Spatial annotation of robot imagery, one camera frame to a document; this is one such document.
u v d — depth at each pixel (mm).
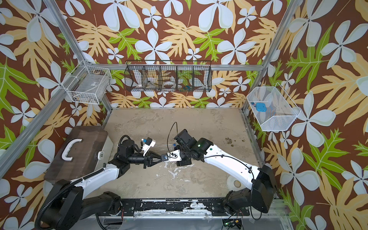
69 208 407
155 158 729
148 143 703
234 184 820
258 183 396
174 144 985
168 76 980
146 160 689
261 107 861
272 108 842
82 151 818
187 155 553
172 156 629
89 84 865
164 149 1011
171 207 752
